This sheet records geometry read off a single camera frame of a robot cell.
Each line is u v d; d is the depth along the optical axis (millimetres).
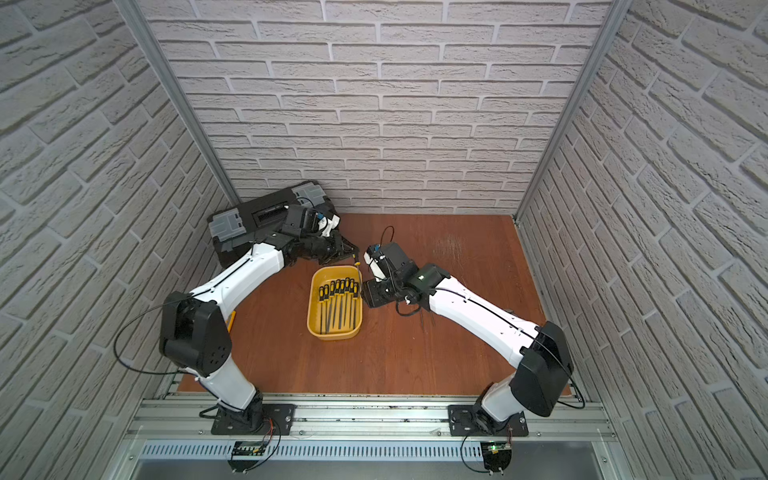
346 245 808
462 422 731
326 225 744
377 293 669
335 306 937
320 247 740
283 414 745
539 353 416
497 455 700
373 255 701
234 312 519
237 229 922
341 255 761
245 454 715
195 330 454
